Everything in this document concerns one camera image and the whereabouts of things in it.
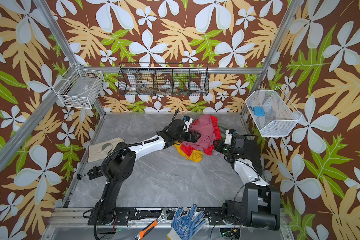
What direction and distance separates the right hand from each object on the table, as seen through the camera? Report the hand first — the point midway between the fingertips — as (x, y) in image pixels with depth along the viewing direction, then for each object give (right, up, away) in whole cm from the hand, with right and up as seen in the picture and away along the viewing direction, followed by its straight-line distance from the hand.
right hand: (215, 141), depth 88 cm
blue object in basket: (+25, +18, -2) cm, 31 cm away
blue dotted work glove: (-19, -39, -18) cm, 47 cm away
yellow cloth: (-11, -10, +7) cm, 16 cm away
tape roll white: (-31, +35, +10) cm, 48 cm away
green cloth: (+7, +8, +8) cm, 13 cm away
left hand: (-11, +6, +2) cm, 13 cm away
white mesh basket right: (+32, +16, -6) cm, 36 cm away
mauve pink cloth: (-7, +10, +1) cm, 12 cm away
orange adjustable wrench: (-36, -40, -17) cm, 56 cm away
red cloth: (-4, -5, +2) cm, 6 cm away
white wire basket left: (-80, +31, -3) cm, 85 cm away
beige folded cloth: (-73, -7, +10) cm, 74 cm away
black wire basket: (-32, +40, +9) cm, 52 cm away
